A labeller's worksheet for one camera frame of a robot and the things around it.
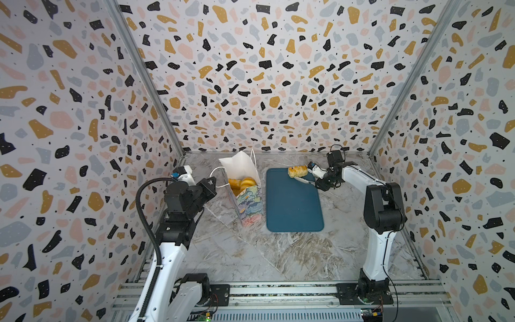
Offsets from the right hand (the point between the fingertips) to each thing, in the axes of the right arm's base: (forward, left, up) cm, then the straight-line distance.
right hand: (322, 180), depth 103 cm
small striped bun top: (-12, +36, +14) cm, 40 cm away
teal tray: (-11, +16, -6) cm, 20 cm away
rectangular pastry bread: (+6, +13, 0) cm, 14 cm away
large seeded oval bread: (-11, +42, +8) cm, 44 cm away
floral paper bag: (-21, +35, +12) cm, 42 cm away
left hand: (-20, +45, +26) cm, 55 cm away
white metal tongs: (0, +9, 0) cm, 9 cm away
